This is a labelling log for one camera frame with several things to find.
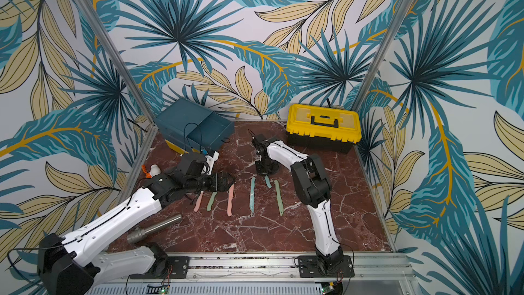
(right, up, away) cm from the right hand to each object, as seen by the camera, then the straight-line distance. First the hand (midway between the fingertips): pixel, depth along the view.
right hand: (266, 173), depth 99 cm
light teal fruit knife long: (-6, -9, -8) cm, 14 cm away
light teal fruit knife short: (+1, -3, -4) cm, 5 cm away
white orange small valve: (-52, +2, -3) cm, 52 cm away
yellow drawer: (-44, +12, 0) cm, 45 cm away
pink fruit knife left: (-29, -11, -11) cm, 33 cm away
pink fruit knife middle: (-16, -11, -9) cm, 21 cm away
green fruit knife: (-24, -12, -11) cm, 29 cm away
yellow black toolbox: (+29, +21, -3) cm, 36 cm away
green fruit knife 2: (+6, -9, -8) cm, 14 cm away
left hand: (-15, 0, -23) cm, 28 cm away
